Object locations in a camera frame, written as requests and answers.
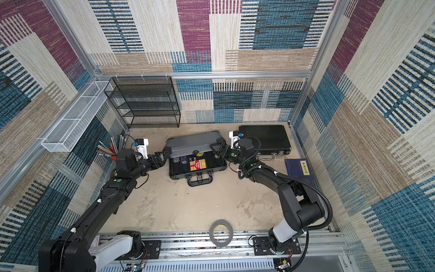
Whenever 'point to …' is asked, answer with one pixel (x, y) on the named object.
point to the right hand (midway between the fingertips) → (216, 150)
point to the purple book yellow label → (298, 168)
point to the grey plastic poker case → (191, 157)
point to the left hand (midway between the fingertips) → (165, 154)
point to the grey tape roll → (224, 222)
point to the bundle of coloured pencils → (115, 146)
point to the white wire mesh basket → (67, 134)
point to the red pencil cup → (114, 157)
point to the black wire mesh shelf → (145, 102)
